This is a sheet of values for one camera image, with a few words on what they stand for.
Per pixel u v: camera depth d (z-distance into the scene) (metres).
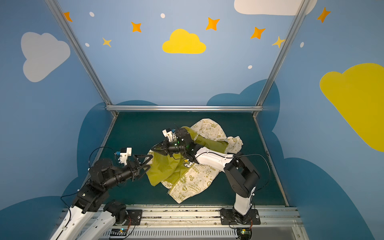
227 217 0.75
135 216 0.75
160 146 0.74
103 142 1.09
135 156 0.59
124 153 0.64
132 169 0.58
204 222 0.74
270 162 0.98
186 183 0.83
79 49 0.83
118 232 0.73
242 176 0.47
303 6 0.69
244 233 0.73
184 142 0.64
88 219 0.47
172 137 0.74
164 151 0.70
